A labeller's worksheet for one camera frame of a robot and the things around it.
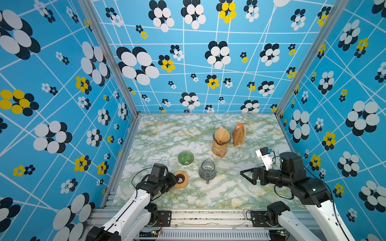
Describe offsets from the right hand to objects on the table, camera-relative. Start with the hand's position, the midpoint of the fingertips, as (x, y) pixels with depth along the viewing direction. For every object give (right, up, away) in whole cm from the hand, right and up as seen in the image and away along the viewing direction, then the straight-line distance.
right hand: (247, 172), depth 67 cm
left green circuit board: (-44, -30, +3) cm, 53 cm away
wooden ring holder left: (-31, -10, +19) cm, 37 cm away
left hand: (-34, -10, +17) cm, 39 cm away
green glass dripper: (-30, 0, +28) cm, 42 cm away
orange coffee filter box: (+4, +15, +29) cm, 33 cm away
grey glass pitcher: (-16, -7, +23) cm, 29 cm away
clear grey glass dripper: (-8, +10, +24) cm, 27 cm away
